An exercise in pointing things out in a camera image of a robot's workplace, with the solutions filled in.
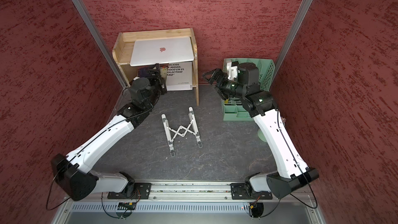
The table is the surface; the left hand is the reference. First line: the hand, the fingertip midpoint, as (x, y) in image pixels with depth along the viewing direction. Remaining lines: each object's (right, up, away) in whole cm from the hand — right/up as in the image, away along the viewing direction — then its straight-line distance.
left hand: (163, 71), depth 69 cm
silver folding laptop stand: (-1, -33, +20) cm, 39 cm away
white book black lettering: (+4, +1, +25) cm, 25 cm away
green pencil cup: (+54, -35, +24) cm, 69 cm away
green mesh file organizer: (+39, -20, +33) cm, 55 cm away
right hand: (+19, -7, -7) cm, 22 cm away
